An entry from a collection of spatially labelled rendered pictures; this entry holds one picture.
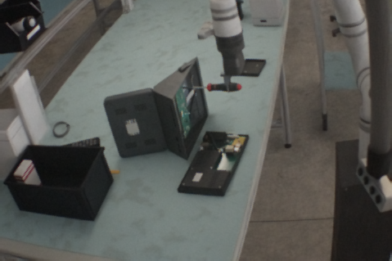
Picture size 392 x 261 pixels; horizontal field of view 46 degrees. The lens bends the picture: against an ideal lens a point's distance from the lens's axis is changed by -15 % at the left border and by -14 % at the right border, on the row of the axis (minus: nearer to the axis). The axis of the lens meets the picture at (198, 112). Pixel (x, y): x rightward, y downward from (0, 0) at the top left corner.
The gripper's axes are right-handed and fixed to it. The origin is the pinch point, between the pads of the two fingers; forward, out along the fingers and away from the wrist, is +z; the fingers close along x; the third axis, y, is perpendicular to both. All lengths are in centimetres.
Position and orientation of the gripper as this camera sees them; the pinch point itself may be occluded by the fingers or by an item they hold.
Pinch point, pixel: (229, 89)
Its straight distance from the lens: 148.1
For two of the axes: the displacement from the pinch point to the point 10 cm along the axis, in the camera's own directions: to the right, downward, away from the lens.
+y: 9.5, 0.0, -3.3
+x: 2.7, -5.4, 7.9
